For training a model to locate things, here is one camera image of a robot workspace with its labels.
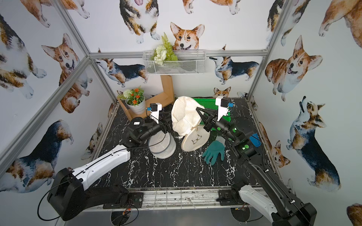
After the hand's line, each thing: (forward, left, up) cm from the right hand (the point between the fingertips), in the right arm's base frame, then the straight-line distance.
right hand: (202, 104), depth 59 cm
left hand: (+5, +13, -11) cm, 18 cm away
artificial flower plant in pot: (+25, +42, -22) cm, 54 cm away
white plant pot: (+23, +41, -30) cm, 56 cm away
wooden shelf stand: (+41, +25, -36) cm, 60 cm away
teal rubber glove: (+1, -11, -43) cm, 45 cm away
